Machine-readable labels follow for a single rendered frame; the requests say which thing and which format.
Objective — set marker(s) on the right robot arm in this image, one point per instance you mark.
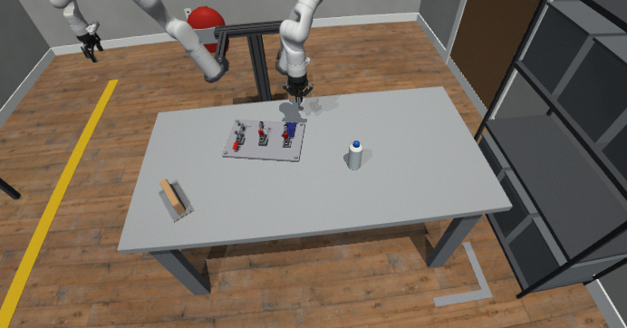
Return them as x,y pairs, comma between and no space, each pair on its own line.
179,30

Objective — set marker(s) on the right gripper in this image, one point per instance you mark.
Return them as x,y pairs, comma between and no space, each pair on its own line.
88,43

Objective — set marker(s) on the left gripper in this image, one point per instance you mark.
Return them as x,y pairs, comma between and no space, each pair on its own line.
295,86

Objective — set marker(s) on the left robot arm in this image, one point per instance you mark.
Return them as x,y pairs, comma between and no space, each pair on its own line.
295,30

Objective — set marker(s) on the white bottle with blue cap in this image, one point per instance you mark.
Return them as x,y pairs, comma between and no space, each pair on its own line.
355,155

